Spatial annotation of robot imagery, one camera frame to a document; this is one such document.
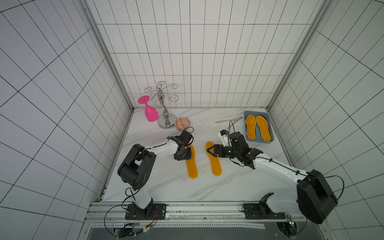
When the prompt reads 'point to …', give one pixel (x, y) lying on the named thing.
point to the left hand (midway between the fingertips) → (185, 159)
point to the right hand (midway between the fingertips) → (206, 151)
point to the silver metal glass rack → (167, 121)
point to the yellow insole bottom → (192, 164)
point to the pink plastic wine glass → (151, 113)
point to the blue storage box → (258, 138)
